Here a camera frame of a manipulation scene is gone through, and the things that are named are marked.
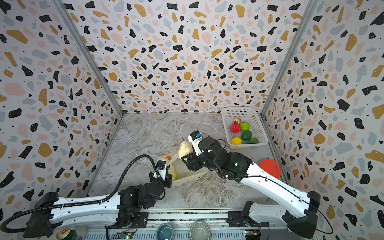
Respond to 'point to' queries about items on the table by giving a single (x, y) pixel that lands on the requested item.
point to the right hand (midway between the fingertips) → (184, 155)
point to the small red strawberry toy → (237, 120)
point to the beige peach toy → (185, 148)
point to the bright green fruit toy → (245, 126)
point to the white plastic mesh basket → (248, 115)
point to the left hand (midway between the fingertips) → (170, 164)
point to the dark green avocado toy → (246, 135)
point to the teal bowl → (164, 231)
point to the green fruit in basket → (253, 140)
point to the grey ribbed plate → (199, 230)
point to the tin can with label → (66, 233)
